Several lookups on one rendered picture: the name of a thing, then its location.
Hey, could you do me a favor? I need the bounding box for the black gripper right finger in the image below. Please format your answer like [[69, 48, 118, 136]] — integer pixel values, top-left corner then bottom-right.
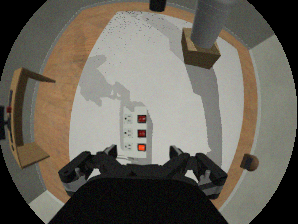
[[152, 145, 228, 200]]

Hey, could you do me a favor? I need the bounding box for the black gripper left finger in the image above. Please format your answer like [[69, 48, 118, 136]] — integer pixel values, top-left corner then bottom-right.
[[58, 144, 131, 197]]

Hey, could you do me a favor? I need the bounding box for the grey power strip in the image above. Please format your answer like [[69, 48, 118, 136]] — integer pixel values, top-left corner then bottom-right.
[[117, 106, 147, 161]]

